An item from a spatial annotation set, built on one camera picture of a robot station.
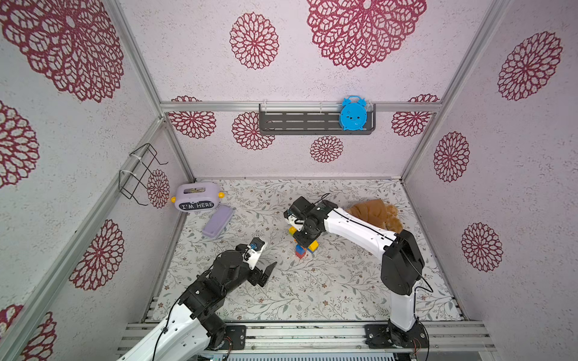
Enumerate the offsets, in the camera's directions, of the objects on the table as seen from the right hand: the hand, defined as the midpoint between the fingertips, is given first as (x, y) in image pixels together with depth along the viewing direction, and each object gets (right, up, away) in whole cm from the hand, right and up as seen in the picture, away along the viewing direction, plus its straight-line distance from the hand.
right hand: (300, 237), depth 87 cm
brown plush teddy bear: (+34, +8, +8) cm, 36 cm away
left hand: (-13, -5, -11) cm, 18 cm away
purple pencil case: (-36, +5, +13) cm, 39 cm away
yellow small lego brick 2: (+4, -2, -7) cm, 8 cm away
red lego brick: (0, -9, +5) cm, 10 cm away
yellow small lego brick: (-3, +4, -8) cm, 10 cm away
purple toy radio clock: (-46, +16, +15) cm, 51 cm away
